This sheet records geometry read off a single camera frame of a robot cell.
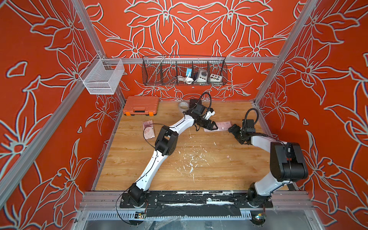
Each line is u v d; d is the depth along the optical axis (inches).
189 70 33.1
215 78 37.1
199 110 34.2
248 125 29.4
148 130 39.6
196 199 29.2
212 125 35.5
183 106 46.4
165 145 25.9
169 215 27.4
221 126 40.5
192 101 47.8
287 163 18.4
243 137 29.1
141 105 45.3
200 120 34.9
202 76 35.5
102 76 36.6
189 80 33.8
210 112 37.1
